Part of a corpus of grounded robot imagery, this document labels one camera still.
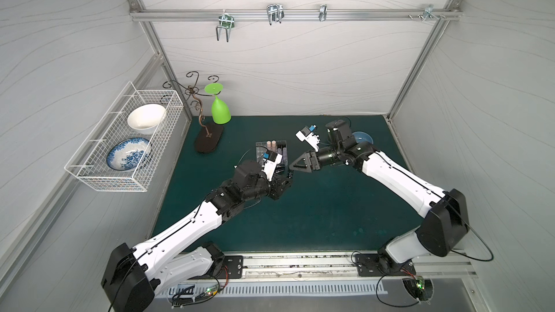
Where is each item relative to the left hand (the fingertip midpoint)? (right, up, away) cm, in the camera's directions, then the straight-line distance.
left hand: (291, 182), depth 72 cm
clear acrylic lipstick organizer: (-13, +10, +28) cm, 33 cm away
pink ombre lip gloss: (-7, +12, +25) cm, 28 cm away
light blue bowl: (+37, +16, +36) cm, 54 cm away
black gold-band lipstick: (-3, +11, +27) cm, 29 cm away
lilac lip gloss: (-2, +6, +29) cm, 29 cm away
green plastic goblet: (-30, +26, +20) cm, 44 cm away
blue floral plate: (-51, +10, -7) cm, 52 cm away
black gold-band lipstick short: (-5, +11, +27) cm, 29 cm away
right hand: (0, +5, 0) cm, 5 cm away
